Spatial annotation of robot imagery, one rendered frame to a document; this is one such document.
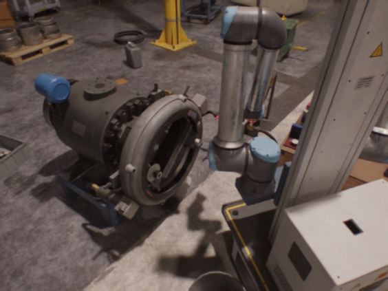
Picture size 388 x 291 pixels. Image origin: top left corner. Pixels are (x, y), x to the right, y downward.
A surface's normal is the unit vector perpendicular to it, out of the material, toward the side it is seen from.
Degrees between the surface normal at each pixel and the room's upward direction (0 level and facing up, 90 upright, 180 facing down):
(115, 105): 14
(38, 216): 0
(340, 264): 0
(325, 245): 0
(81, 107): 36
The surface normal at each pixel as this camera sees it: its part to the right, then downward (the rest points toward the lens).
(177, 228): 0.00, -0.77
